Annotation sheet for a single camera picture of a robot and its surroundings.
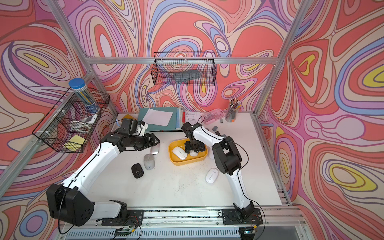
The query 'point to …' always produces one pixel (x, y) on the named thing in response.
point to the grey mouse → (149, 161)
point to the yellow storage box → (175, 160)
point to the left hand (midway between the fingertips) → (156, 142)
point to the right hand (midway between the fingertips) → (195, 153)
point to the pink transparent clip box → (211, 115)
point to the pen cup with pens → (233, 110)
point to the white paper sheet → (156, 117)
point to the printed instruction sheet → (192, 117)
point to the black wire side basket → (69, 124)
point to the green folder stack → (175, 123)
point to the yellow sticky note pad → (74, 144)
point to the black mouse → (137, 170)
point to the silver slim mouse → (155, 149)
